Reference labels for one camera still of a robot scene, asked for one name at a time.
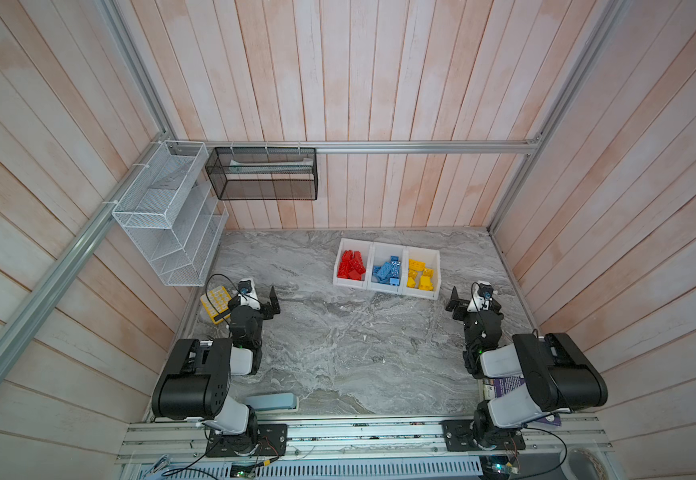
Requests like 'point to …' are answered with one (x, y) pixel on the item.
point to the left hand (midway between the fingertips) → (259, 292)
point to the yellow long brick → (416, 265)
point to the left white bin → (366, 250)
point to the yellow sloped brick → (412, 279)
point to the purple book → (496, 386)
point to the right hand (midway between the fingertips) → (471, 289)
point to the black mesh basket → (264, 173)
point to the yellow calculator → (215, 302)
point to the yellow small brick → (428, 272)
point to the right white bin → (431, 259)
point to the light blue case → (273, 403)
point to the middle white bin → (380, 253)
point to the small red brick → (354, 275)
